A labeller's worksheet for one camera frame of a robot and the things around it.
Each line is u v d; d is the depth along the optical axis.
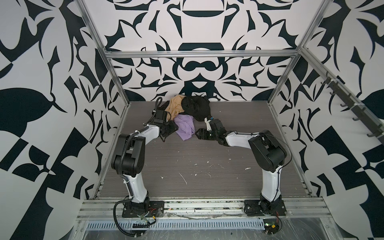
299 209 0.76
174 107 1.05
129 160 0.50
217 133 0.79
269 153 0.53
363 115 0.55
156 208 0.73
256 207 0.74
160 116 0.80
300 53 0.88
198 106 1.08
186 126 1.01
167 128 0.87
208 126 0.83
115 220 0.69
